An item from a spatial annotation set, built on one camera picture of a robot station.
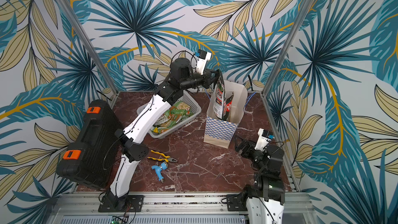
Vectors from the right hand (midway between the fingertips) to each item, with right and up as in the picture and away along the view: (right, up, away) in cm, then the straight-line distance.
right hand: (242, 138), depth 71 cm
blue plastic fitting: (-42, -19, +11) cm, 47 cm away
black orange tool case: (-67, -9, -4) cm, 67 cm away
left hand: (-10, +28, -5) cm, 31 cm away
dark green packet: (-11, +18, -1) cm, 21 cm away
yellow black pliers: (-38, -14, +15) cm, 43 cm away
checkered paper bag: (-11, +2, +9) cm, 14 cm away
